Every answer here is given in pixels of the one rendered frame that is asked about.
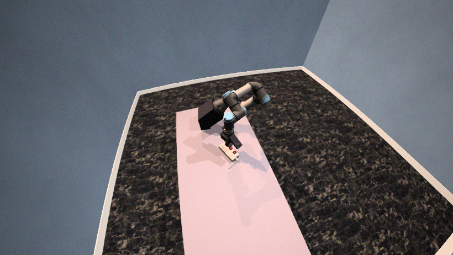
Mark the white power strip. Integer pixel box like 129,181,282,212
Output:
219,142,239,166

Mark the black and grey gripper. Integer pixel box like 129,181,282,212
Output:
220,126,234,148

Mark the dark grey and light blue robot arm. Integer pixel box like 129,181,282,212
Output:
213,82,271,149

